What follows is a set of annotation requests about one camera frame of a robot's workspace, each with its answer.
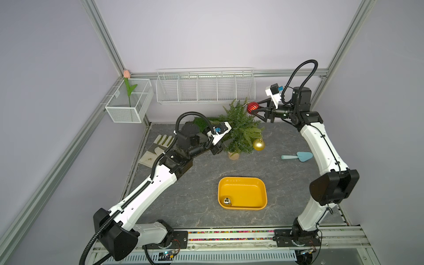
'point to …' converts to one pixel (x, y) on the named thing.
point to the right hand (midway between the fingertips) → (252, 107)
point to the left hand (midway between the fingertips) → (228, 132)
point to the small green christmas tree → (245, 128)
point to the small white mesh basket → (130, 99)
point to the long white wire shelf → (205, 85)
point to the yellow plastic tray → (242, 193)
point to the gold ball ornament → (258, 144)
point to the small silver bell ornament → (227, 201)
